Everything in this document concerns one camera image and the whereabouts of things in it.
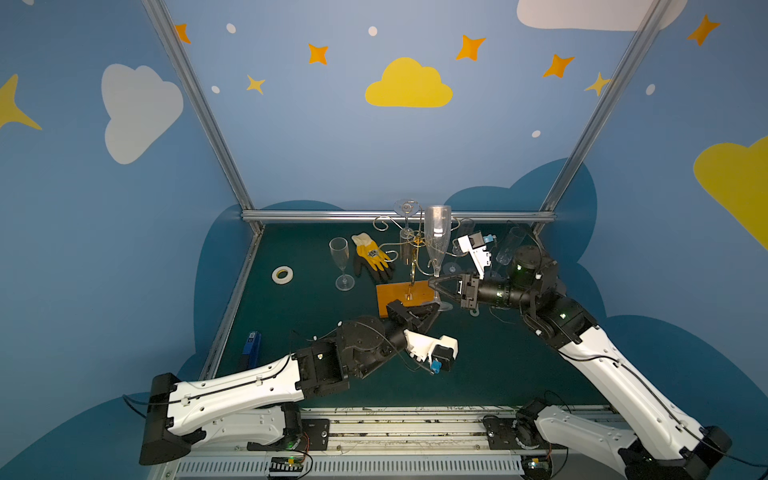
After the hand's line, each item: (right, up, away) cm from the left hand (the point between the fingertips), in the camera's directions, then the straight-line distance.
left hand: (428, 293), depth 59 cm
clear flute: (-23, +10, +31) cm, 40 cm away
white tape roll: (-45, -1, +45) cm, 64 cm away
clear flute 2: (+31, +12, +31) cm, 45 cm away
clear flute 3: (-3, +21, +21) cm, 30 cm away
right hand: (+1, +2, +2) cm, 3 cm away
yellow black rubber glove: (-14, +6, +49) cm, 51 cm away
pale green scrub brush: (+21, -12, +38) cm, 45 cm away
